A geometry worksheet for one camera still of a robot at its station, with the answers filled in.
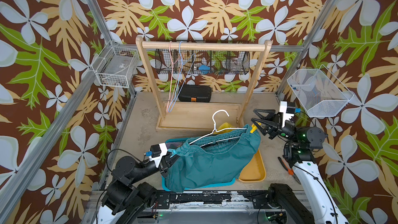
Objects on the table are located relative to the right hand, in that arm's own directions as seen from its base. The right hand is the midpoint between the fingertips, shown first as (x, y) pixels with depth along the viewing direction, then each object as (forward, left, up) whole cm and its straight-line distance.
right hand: (253, 118), depth 59 cm
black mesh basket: (+53, +19, -10) cm, 57 cm away
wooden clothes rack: (+29, +20, -38) cm, 52 cm away
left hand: (-10, +27, -6) cm, 30 cm away
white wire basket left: (+38, +68, -2) cm, 78 cm away
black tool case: (+49, +24, -36) cm, 65 cm away
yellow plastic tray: (-8, -10, -38) cm, 40 cm away
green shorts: (-9, +16, -19) cm, 26 cm away
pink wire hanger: (+51, +39, -26) cm, 69 cm away
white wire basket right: (+24, -45, -10) cm, 51 cm away
